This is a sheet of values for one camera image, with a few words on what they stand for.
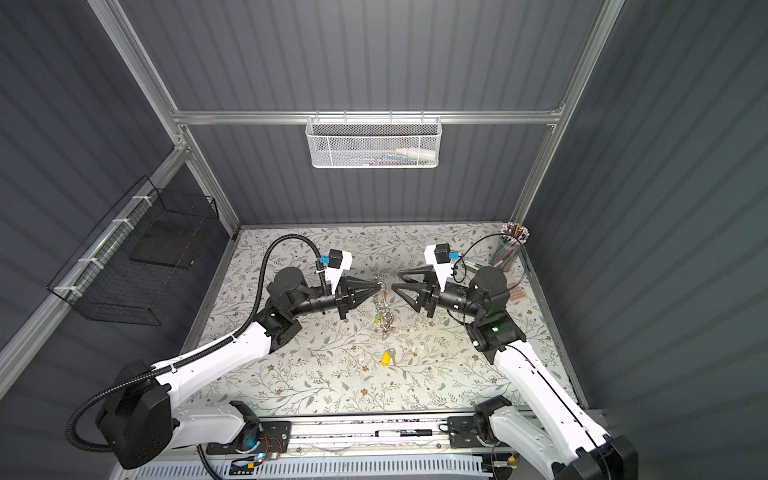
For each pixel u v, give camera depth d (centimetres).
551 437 40
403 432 74
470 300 58
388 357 87
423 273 63
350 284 64
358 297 66
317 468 77
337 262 60
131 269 71
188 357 46
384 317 67
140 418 40
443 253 55
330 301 63
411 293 62
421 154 87
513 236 94
